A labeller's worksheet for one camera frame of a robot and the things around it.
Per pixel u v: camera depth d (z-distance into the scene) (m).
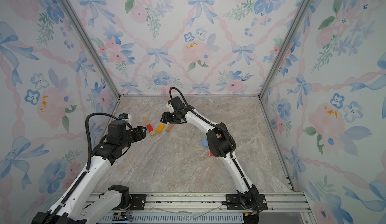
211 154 0.91
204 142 0.95
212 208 0.73
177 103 0.80
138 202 0.73
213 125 0.63
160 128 1.01
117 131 0.57
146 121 1.04
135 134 0.70
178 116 0.77
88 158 0.49
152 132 0.98
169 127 1.02
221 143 0.62
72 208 0.40
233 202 0.73
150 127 1.03
